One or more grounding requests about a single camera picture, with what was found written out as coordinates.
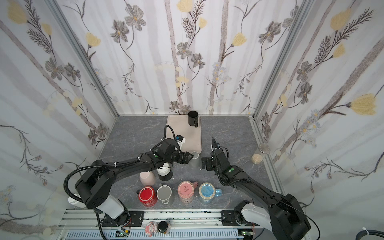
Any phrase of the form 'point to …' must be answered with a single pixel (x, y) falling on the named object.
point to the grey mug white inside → (195, 154)
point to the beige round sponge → (257, 158)
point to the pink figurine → (151, 228)
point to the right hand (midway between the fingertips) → (206, 155)
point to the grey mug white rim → (163, 193)
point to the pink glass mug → (186, 190)
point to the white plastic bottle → (76, 202)
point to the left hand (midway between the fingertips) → (187, 151)
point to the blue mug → (207, 192)
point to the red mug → (147, 197)
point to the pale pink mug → (147, 178)
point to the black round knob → (162, 226)
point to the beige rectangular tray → (179, 123)
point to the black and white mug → (165, 174)
